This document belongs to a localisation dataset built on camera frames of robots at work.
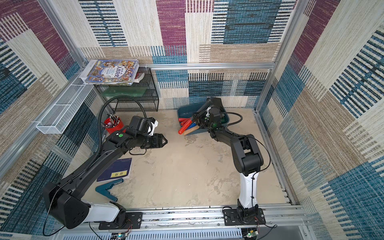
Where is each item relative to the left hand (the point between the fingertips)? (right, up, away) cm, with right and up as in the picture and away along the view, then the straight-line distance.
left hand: (164, 141), depth 78 cm
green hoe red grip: (+9, +12, +22) cm, 26 cm away
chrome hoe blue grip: (+14, +8, +20) cm, 26 cm away
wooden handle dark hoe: (+14, +5, +18) cm, 23 cm away
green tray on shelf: (-24, +31, +23) cm, 45 cm away
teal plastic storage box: (+12, +19, +41) cm, 46 cm away
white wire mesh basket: (-48, +11, -8) cm, 50 cm away
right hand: (+15, +15, +17) cm, 27 cm away
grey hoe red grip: (+10, +7, +9) cm, 15 cm away
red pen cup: (-34, +6, +16) cm, 38 cm away
